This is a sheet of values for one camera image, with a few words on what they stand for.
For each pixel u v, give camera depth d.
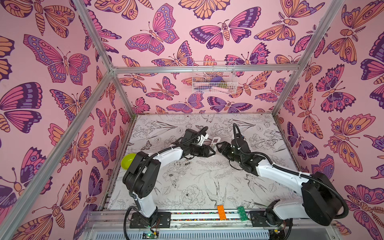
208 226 0.73
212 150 0.83
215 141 0.90
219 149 0.77
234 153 0.69
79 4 0.68
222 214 0.74
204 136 0.83
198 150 0.79
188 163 0.94
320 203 0.42
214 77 0.96
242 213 0.74
